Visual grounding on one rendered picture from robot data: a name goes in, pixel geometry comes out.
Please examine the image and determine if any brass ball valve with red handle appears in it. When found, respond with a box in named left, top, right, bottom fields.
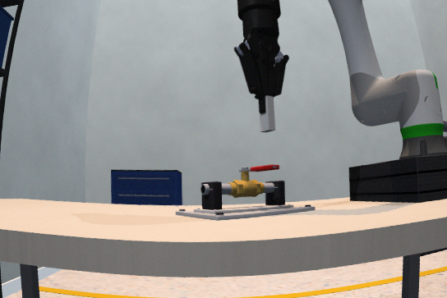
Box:
left=194, top=165, right=293, bottom=214

